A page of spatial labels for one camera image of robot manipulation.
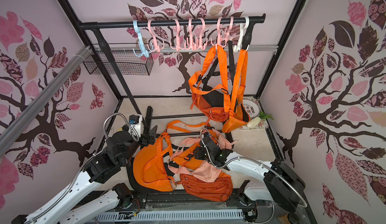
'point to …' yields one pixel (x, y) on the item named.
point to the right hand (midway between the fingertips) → (195, 150)
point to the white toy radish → (254, 122)
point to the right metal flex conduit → (245, 158)
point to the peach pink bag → (203, 171)
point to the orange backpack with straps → (151, 164)
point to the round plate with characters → (252, 107)
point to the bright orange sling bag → (239, 113)
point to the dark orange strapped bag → (213, 103)
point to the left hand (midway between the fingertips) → (147, 127)
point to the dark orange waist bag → (219, 190)
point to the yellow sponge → (119, 129)
